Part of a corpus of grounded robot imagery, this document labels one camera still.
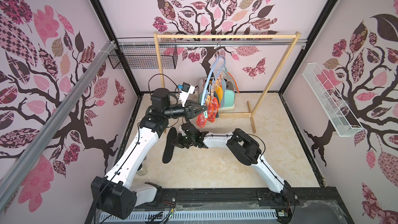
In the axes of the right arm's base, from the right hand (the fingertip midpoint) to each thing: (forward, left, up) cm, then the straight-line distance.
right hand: (170, 145), depth 91 cm
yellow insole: (+18, -30, +25) cm, 43 cm away
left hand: (0, -21, +33) cm, 39 cm away
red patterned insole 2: (+5, -25, +27) cm, 37 cm away
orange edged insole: (+34, -37, +22) cm, 55 cm away
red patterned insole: (+8, -19, +14) cm, 25 cm away
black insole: (-2, +1, -1) cm, 2 cm away
